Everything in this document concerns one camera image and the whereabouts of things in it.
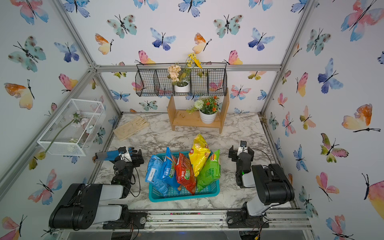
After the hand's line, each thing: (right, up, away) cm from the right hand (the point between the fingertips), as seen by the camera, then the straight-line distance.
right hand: (242, 145), depth 91 cm
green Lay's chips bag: (-22, -10, -18) cm, 30 cm away
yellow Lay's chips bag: (-27, -2, -14) cm, 30 cm away
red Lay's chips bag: (-33, -11, -20) cm, 40 cm away
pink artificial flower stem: (-87, +15, -17) cm, 90 cm away
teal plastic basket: (-49, -25, -12) cm, 56 cm away
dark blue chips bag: (-48, -11, -21) cm, 53 cm away
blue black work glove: (-82, -7, +4) cm, 82 cm away
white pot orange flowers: (-21, +23, +5) cm, 31 cm away
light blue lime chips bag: (-42, -11, -22) cm, 49 cm away
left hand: (-65, -2, -3) cm, 65 cm away
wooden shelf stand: (-37, +18, +17) cm, 45 cm away
